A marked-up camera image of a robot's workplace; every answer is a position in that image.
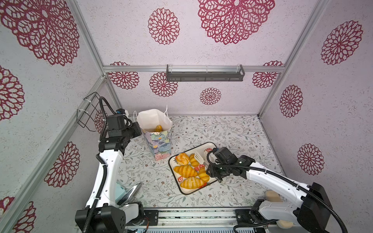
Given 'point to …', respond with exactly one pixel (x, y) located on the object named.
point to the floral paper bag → (160, 142)
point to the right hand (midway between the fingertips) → (208, 170)
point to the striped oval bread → (203, 174)
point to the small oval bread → (194, 162)
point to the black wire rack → (86, 117)
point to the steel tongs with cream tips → (200, 159)
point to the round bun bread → (182, 159)
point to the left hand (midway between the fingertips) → (138, 129)
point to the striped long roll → (159, 128)
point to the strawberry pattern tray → (172, 161)
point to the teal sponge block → (119, 191)
